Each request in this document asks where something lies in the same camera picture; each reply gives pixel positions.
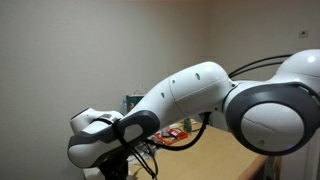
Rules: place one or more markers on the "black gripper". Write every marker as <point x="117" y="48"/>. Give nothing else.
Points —
<point x="115" y="166"/>

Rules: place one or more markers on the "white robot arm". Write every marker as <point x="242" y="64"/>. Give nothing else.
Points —
<point x="200" y="90"/>

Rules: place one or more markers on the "clear plastic water bottle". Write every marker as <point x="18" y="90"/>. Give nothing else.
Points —
<point x="124" y="108"/>

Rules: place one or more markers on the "red snack packets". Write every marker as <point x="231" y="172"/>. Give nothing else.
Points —
<point x="171" y="136"/>

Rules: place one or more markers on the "dark green snack bag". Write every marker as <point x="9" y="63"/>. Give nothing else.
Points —
<point x="187" y="125"/>

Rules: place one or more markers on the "wooden chair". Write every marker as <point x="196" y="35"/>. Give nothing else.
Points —
<point x="278" y="168"/>

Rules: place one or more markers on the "white wall outlet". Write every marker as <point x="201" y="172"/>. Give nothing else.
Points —
<point x="303" y="33"/>

